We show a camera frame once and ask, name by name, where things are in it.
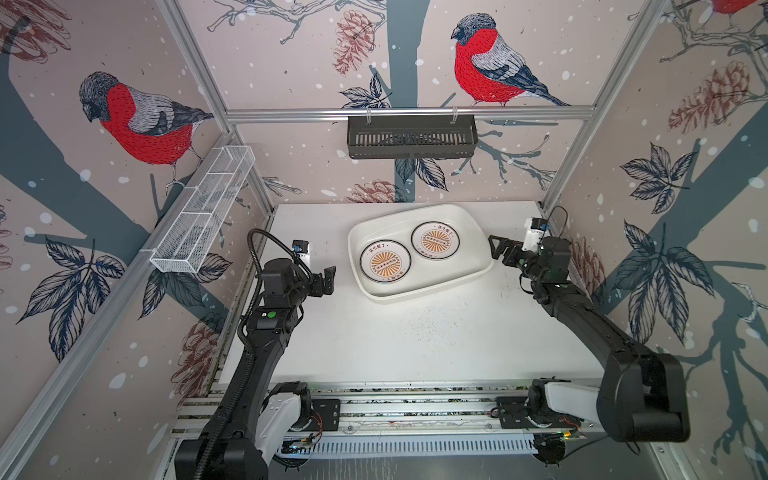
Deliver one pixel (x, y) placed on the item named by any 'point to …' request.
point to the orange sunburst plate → (435, 239)
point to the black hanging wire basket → (412, 137)
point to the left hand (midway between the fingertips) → (316, 265)
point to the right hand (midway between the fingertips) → (502, 242)
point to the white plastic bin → (471, 258)
